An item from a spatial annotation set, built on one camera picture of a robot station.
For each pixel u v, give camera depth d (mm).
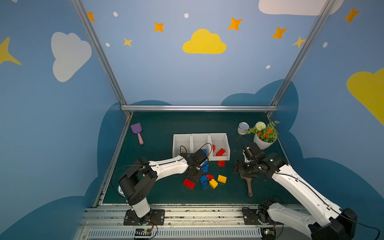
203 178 861
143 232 731
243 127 1072
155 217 743
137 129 1107
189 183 840
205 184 860
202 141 1021
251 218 740
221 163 929
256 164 556
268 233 733
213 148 989
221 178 880
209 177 878
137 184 447
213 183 839
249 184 840
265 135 909
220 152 984
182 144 1046
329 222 391
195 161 689
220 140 1028
